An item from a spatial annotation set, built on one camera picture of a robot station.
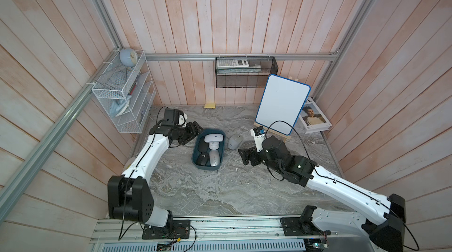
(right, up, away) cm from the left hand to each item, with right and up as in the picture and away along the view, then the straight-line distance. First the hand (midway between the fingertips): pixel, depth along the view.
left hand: (199, 135), depth 83 cm
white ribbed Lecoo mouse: (+7, -7, +15) cm, 18 cm away
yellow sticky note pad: (+3, +18, +36) cm, 40 cm away
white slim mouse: (+4, -3, +15) cm, 16 cm away
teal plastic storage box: (+3, -9, +15) cm, 18 cm away
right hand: (+22, -4, -9) cm, 24 cm away
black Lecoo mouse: (+1, -14, +9) cm, 17 cm away
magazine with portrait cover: (+68, +8, +25) cm, 73 cm away
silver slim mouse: (+7, -13, +9) cm, 18 cm away
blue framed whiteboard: (+41, +17, 0) cm, 44 cm away
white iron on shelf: (-38, +14, -2) cm, 41 cm away
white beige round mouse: (+18, -5, +15) cm, 24 cm away
